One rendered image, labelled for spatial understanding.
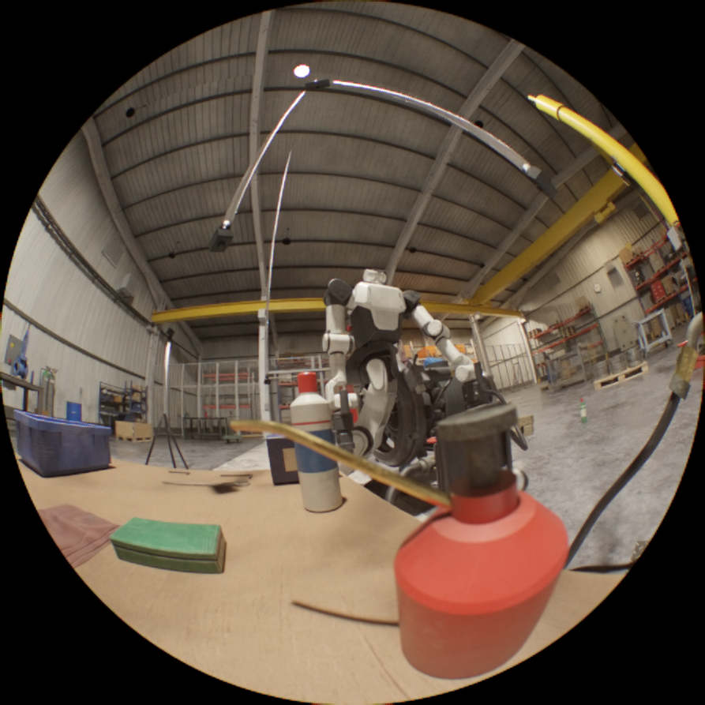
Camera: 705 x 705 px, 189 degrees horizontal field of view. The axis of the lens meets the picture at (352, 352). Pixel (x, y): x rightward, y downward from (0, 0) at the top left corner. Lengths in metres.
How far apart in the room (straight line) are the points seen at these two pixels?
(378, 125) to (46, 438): 8.44
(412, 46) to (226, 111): 5.60
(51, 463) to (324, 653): 0.60
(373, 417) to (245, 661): 0.95
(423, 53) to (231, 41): 5.09
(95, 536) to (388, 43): 8.42
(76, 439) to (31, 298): 7.71
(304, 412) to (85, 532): 0.36
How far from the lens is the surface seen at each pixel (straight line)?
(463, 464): 0.72
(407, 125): 8.48
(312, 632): 0.18
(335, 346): 0.92
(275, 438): 0.50
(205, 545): 0.25
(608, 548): 0.94
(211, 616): 0.21
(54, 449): 0.66
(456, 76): 8.90
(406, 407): 1.17
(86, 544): 0.33
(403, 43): 8.25
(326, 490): 0.34
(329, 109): 7.91
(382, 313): 1.01
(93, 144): 10.49
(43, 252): 8.73
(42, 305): 8.46
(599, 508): 0.66
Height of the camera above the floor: 0.62
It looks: 17 degrees up
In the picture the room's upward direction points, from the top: 8 degrees counter-clockwise
